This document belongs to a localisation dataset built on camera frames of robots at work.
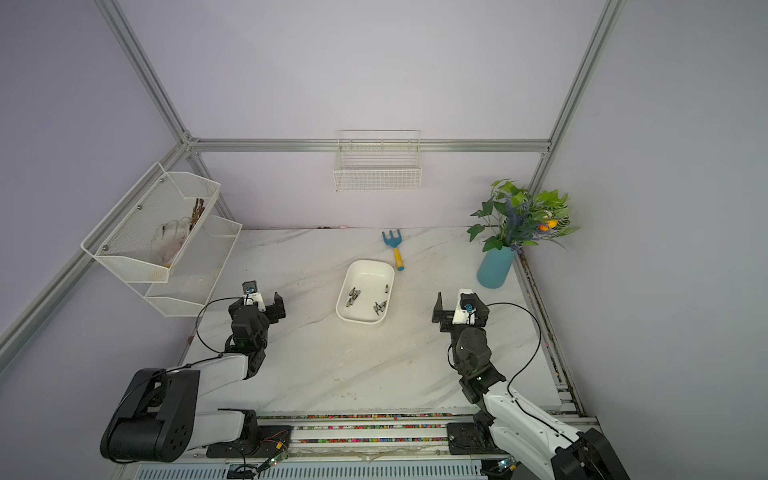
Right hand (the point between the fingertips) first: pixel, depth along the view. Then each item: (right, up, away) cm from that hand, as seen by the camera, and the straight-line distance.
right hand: (458, 298), depth 81 cm
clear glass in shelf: (-78, +16, -3) cm, 80 cm away
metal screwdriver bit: (-33, -4, +17) cm, 37 cm away
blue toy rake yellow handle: (-17, +17, +34) cm, 42 cm away
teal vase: (+16, +8, +18) cm, 26 cm away
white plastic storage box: (-28, -1, +21) cm, 35 cm away
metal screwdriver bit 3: (-20, 0, +22) cm, 30 cm away
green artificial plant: (+15, +22, -3) cm, 27 cm away
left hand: (-59, -2, +8) cm, 60 cm away
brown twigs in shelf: (-72, +24, 0) cm, 76 cm away
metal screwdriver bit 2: (-32, -1, +20) cm, 37 cm away
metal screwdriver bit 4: (-23, -6, +17) cm, 29 cm away
